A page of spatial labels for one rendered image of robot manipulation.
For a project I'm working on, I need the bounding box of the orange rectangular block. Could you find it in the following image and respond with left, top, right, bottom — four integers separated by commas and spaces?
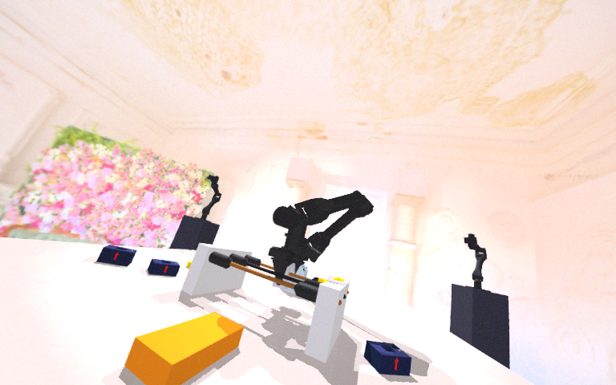
124, 312, 244, 385

